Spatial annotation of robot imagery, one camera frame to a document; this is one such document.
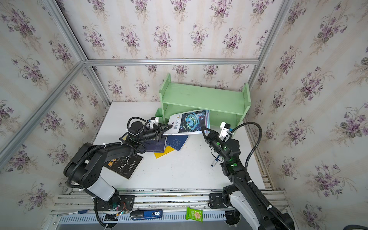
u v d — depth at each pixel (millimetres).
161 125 765
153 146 910
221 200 733
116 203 668
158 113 1063
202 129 717
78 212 701
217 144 648
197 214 689
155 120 819
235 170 565
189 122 793
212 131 690
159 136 765
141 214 661
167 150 919
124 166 844
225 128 685
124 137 983
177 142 941
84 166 453
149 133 747
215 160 868
